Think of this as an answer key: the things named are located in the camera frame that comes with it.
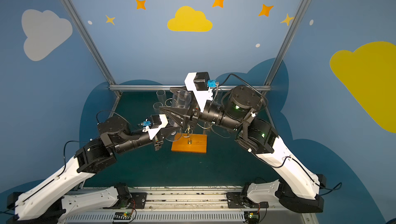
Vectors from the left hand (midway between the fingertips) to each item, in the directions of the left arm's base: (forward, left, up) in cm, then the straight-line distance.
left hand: (176, 120), depth 53 cm
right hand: (-3, -1, +15) cm, 16 cm away
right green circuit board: (-25, -35, -46) cm, 63 cm away
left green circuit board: (-25, +28, -46) cm, 60 cm away
